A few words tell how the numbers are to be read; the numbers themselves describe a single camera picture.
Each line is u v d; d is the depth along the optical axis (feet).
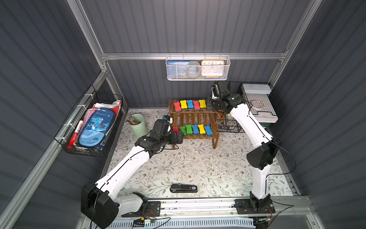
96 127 2.11
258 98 3.26
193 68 2.88
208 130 2.84
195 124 2.96
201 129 2.84
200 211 2.40
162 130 1.94
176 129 2.85
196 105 2.72
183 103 2.77
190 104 2.73
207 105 2.49
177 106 2.71
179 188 2.49
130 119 2.98
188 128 2.88
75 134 2.11
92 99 2.54
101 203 1.24
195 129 2.85
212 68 2.90
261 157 1.65
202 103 2.76
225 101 1.94
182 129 2.85
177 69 3.01
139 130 3.00
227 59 2.92
